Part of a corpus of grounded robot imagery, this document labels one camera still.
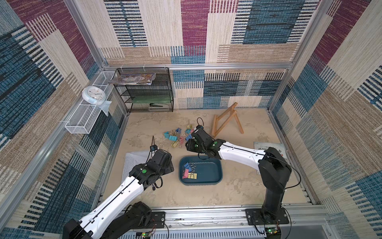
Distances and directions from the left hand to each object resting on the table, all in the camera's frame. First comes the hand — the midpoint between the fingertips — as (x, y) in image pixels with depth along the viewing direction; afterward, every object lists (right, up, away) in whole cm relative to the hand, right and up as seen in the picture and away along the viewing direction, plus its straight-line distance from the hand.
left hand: (166, 164), depth 80 cm
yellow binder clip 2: (+2, +8, +19) cm, 21 cm away
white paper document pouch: (-24, -1, +13) cm, 27 cm away
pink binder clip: (+10, -7, +5) cm, 13 cm away
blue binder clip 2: (+4, +17, +25) cm, 30 cm away
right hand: (+10, +10, +7) cm, 16 cm away
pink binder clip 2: (+7, +11, +17) cm, 22 cm away
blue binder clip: (+11, -4, +9) cm, 15 cm away
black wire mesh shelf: (-12, +40, +29) cm, 51 cm away
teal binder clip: (+1, +12, +20) cm, 23 cm away
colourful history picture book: (+70, +6, +18) cm, 73 cm away
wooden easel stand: (+38, +29, +11) cm, 49 cm away
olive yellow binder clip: (+11, +20, +28) cm, 36 cm away
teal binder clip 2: (-4, +14, +24) cm, 28 cm away
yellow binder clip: (+14, -8, +5) cm, 17 cm away
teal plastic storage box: (+24, -8, +12) cm, 28 cm away
